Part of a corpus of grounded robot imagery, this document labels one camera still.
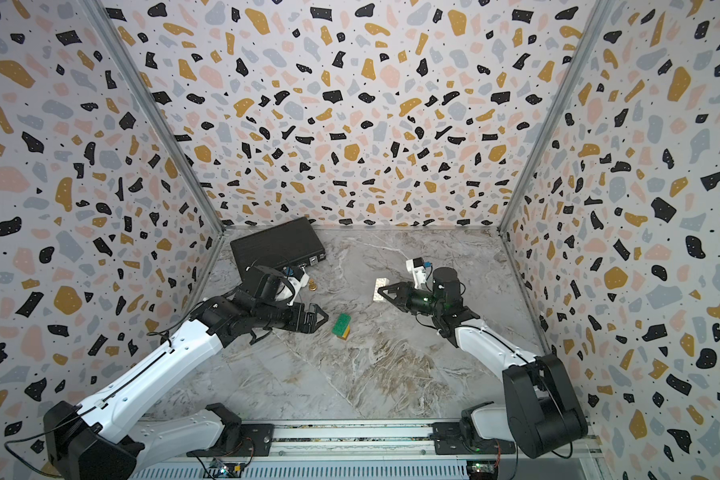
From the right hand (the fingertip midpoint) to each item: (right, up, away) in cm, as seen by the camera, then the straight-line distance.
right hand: (381, 294), depth 80 cm
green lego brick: (-12, -10, +8) cm, 17 cm away
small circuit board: (-39, -40, -9) cm, 56 cm away
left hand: (-16, -4, -5) cm, 17 cm away
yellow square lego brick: (-11, -13, +10) cm, 20 cm away
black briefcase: (-33, +14, +29) cm, 46 cm away
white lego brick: (0, +3, +2) cm, 4 cm away
